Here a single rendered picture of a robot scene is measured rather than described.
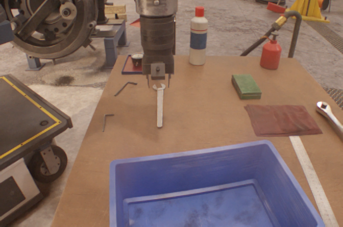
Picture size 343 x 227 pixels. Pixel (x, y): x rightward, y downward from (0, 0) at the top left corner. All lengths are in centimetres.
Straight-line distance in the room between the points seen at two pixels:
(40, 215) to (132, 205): 70
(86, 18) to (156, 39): 114
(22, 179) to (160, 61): 70
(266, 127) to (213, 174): 27
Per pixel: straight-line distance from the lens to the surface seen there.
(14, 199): 108
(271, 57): 104
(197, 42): 97
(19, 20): 177
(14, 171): 101
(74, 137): 145
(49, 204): 119
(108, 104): 80
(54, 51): 181
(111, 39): 202
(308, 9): 434
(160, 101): 78
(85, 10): 164
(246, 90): 83
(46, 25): 191
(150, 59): 58
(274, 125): 73
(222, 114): 75
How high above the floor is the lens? 91
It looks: 33 degrees down
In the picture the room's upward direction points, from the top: straight up
